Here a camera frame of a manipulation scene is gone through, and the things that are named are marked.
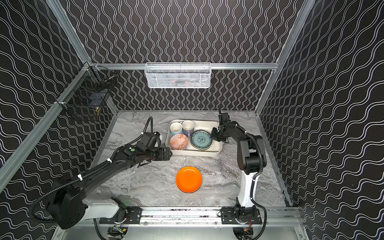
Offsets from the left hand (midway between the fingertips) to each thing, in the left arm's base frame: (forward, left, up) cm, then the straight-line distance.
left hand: (166, 152), depth 82 cm
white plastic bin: (-2, -3, +4) cm, 5 cm away
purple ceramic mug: (+27, -10, -11) cm, 31 cm away
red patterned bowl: (+14, -4, -9) cm, 17 cm away
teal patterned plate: (+17, -19, -11) cm, 28 cm away
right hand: (+19, -28, -11) cm, 35 cm away
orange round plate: (-9, -12, -14) cm, 21 cm away
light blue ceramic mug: (+24, -2, -7) cm, 25 cm away
